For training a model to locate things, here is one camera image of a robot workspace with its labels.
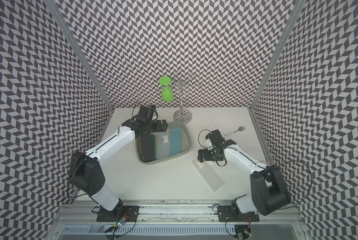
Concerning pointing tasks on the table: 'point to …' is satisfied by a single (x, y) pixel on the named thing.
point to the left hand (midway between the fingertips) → (160, 126)
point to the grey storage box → (186, 142)
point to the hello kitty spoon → (240, 129)
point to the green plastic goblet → (167, 93)
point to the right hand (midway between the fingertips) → (206, 160)
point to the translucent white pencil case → (162, 144)
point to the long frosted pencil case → (209, 174)
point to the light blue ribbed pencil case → (175, 145)
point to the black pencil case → (148, 150)
